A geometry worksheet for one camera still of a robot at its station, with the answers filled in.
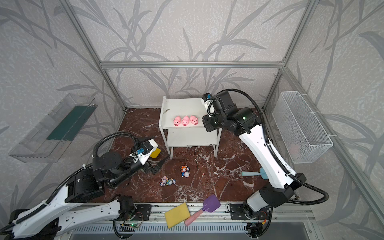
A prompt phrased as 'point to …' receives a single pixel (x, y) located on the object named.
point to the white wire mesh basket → (304, 138)
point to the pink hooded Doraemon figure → (164, 180)
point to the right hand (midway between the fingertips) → (206, 115)
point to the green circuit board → (134, 224)
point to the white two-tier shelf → (181, 125)
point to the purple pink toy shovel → (210, 204)
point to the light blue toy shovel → (262, 172)
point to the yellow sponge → (177, 215)
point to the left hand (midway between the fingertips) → (164, 142)
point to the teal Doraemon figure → (171, 181)
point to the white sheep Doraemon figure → (187, 174)
